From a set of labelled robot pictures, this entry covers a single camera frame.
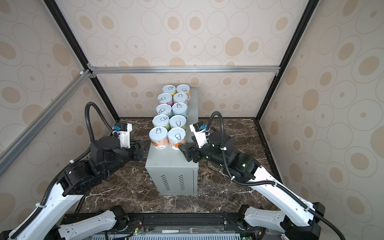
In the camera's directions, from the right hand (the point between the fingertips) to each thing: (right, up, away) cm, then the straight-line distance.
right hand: (186, 142), depth 61 cm
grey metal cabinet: (-8, -12, -1) cm, 14 cm away
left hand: (-15, 0, -2) cm, 15 cm away
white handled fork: (+2, -43, +10) cm, 44 cm away
